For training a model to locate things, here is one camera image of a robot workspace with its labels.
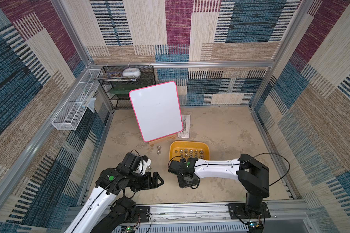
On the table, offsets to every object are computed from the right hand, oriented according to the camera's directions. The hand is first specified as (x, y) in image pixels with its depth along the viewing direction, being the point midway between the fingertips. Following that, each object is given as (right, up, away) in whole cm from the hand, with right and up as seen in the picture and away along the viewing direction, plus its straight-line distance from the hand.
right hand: (183, 184), depth 82 cm
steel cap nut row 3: (+9, +14, +11) cm, 20 cm away
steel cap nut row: (+9, +16, +12) cm, 22 cm away
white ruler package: (+3, +27, +23) cm, 35 cm away
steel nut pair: (0, +13, +12) cm, 18 cm away
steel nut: (-15, +18, +15) cm, 28 cm away
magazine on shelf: (-41, +63, +9) cm, 76 cm away
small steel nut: (-1, +16, +12) cm, 20 cm away
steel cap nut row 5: (+2, +14, +12) cm, 18 cm away
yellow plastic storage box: (-2, +17, +13) cm, 22 cm away
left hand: (-13, +7, -14) cm, 20 cm away
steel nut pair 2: (-4, +16, +13) cm, 21 cm away
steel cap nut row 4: (+5, +14, +11) cm, 18 cm away
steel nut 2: (-16, +15, +14) cm, 26 cm away
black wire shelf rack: (-40, +54, +11) cm, 68 cm away
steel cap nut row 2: (+6, +16, +14) cm, 22 cm away
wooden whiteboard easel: (-20, +21, +13) cm, 32 cm away
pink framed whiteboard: (-15, +42, +5) cm, 45 cm away
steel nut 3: (+2, +16, +13) cm, 21 cm away
